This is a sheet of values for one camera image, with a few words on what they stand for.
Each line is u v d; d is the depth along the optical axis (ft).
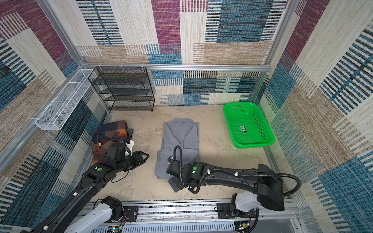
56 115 2.34
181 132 3.42
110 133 3.05
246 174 1.49
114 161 1.87
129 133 3.34
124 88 3.63
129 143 2.36
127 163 2.10
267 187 1.34
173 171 1.88
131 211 2.44
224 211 2.39
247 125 3.55
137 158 2.21
